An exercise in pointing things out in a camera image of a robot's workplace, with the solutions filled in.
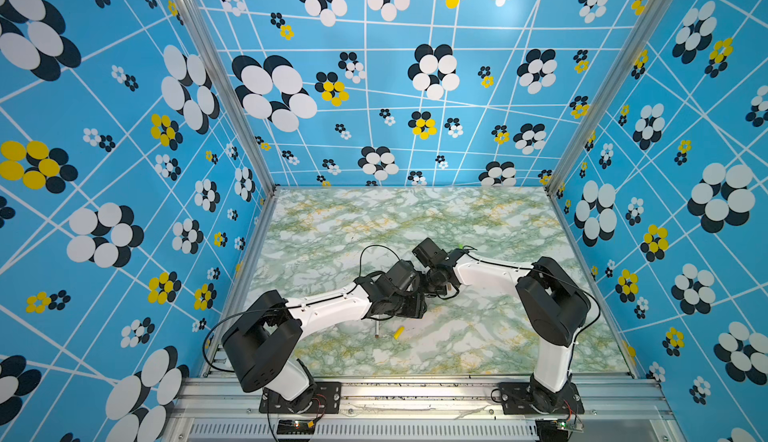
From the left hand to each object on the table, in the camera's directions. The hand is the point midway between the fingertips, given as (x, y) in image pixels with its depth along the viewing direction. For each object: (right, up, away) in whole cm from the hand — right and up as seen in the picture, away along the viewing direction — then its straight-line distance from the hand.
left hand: (423, 308), depth 83 cm
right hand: (-1, +2, +9) cm, 10 cm away
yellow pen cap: (-7, -7, +1) cm, 10 cm away
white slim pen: (-13, -6, +1) cm, 14 cm away
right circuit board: (+29, -23, -15) cm, 40 cm away
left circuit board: (-32, -25, -11) cm, 42 cm away
